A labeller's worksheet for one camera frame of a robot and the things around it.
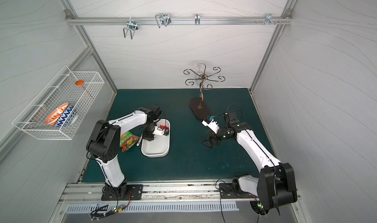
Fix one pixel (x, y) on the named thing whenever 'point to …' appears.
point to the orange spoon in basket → (80, 83)
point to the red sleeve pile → (166, 129)
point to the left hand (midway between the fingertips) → (150, 133)
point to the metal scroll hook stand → (199, 108)
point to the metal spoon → (139, 140)
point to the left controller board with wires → (101, 211)
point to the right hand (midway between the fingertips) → (206, 136)
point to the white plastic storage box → (159, 147)
